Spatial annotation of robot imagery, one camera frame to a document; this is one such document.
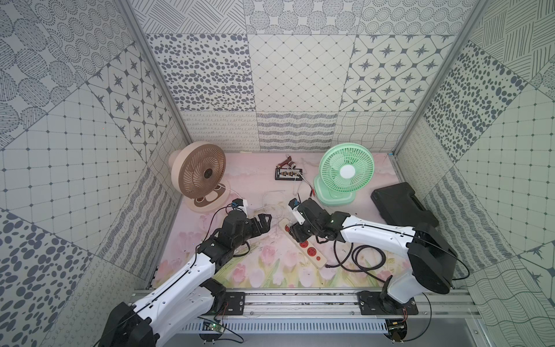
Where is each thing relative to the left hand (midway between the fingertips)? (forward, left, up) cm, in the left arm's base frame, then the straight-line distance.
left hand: (261, 214), depth 81 cm
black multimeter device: (+31, -9, -13) cm, 35 cm away
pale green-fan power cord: (+24, -15, -14) cm, 31 cm away
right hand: (-2, -14, -7) cm, 16 cm away
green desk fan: (+15, -32, +9) cm, 37 cm away
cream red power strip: (-7, -18, -13) cm, 23 cm away
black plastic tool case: (+10, -60, -10) cm, 61 cm away
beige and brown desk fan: (+11, +24, +11) cm, 29 cm away
